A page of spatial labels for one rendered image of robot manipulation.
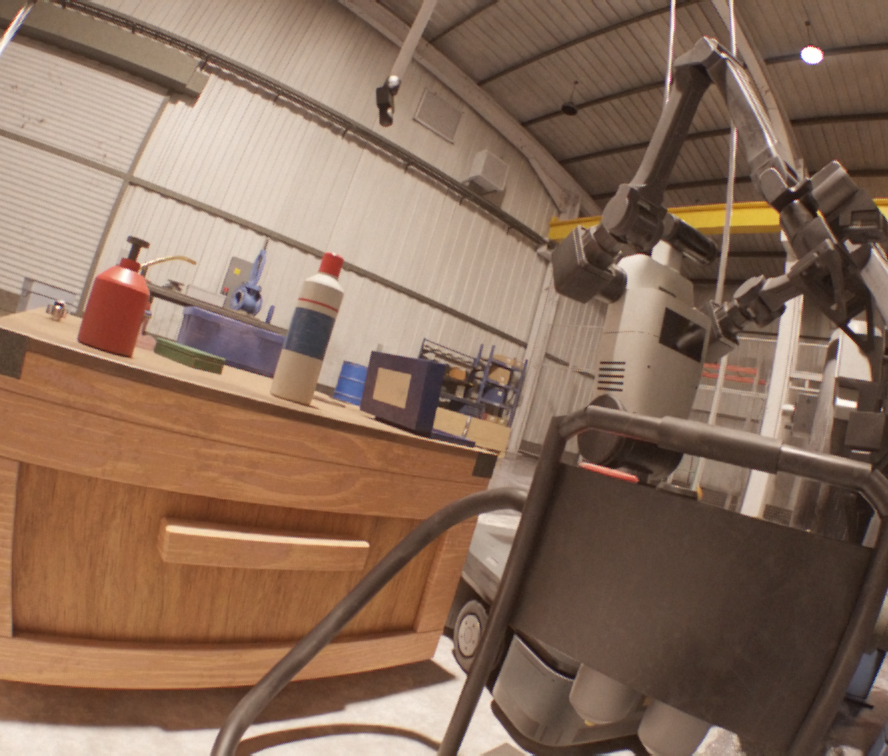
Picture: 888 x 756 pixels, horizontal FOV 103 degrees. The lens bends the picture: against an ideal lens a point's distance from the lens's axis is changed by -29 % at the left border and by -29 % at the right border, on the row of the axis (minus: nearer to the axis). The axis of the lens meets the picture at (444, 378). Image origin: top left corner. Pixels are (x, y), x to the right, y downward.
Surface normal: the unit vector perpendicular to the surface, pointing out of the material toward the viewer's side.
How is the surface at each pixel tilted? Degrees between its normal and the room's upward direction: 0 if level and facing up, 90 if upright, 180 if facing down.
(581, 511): 90
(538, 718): 90
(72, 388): 90
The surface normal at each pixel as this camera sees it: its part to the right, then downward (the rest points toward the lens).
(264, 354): 0.61, 0.12
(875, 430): -0.92, -0.29
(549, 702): -0.57, -0.22
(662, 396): 0.33, 0.04
